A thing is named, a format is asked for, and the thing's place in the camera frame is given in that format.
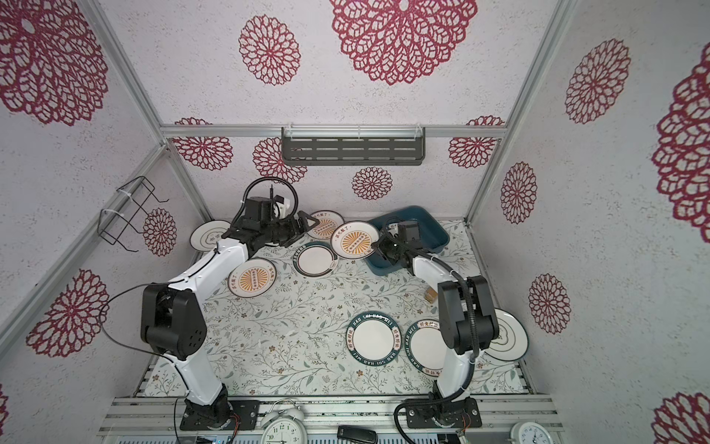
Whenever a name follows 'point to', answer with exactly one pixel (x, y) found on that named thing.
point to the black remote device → (357, 433)
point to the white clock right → (530, 433)
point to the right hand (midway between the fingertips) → (371, 238)
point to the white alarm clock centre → (284, 424)
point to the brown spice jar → (431, 294)
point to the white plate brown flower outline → (205, 235)
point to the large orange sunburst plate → (353, 240)
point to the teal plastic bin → (433, 236)
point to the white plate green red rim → (314, 259)
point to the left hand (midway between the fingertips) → (311, 230)
